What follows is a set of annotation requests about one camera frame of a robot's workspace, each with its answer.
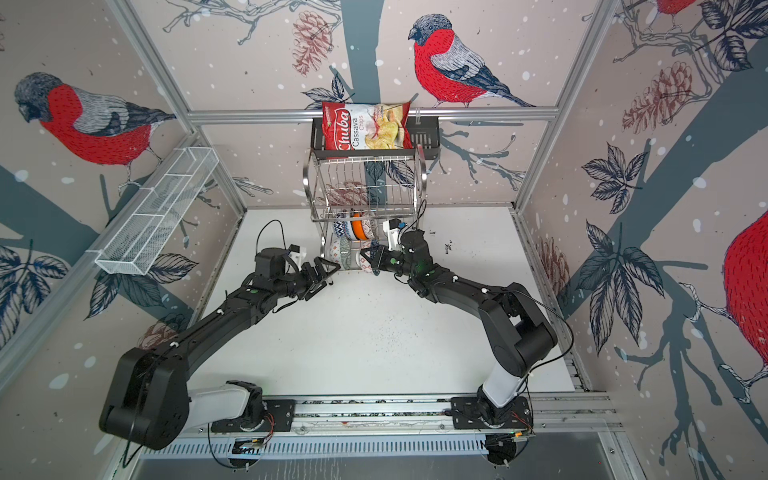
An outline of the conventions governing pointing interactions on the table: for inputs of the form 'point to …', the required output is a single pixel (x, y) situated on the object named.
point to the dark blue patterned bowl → (363, 263)
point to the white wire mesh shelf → (133, 240)
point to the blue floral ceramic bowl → (349, 230)
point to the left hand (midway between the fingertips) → (333, 274)
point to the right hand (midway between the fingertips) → (356, 258)
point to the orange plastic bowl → (358, 227)
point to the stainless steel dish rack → (351, 198)
